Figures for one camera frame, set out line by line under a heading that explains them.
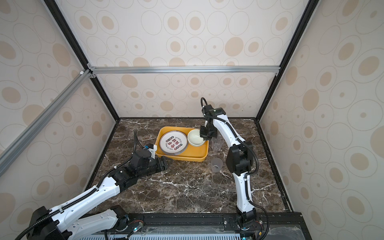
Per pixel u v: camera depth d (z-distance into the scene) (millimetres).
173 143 1021
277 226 729
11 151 515
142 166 590
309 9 685
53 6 673
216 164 944
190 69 910
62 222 402
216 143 1029
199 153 996
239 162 571
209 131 792
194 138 930
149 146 714
